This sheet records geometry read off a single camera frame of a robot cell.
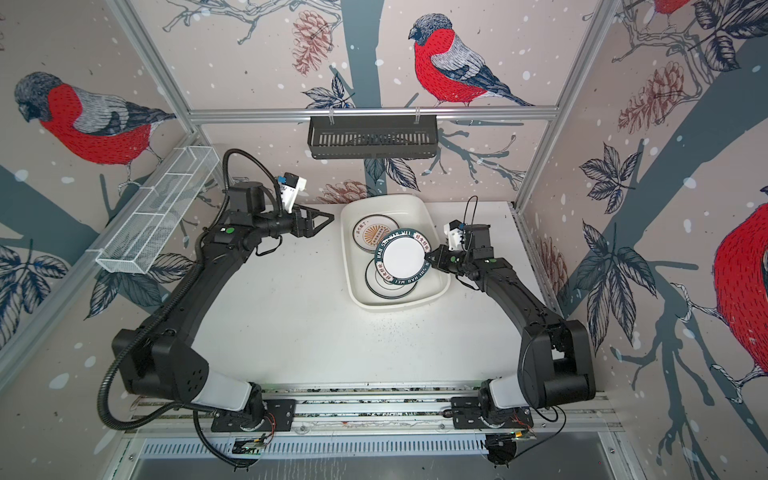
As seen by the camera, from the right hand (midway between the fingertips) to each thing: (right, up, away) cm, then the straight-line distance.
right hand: (425, 258), depth 86 cm
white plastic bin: (-1, +16, +31) cm, 35 cm away
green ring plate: (-7, 0, +4) cm, 8 cm away
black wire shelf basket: (-20, +43, +21) cm, 52 cm away
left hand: (-27, +12, -12) cm, 32 cm away
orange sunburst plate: (-18, +9, +26) cm, 33 cm away
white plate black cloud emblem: (-13, -11, +10) cm, 20 cm away
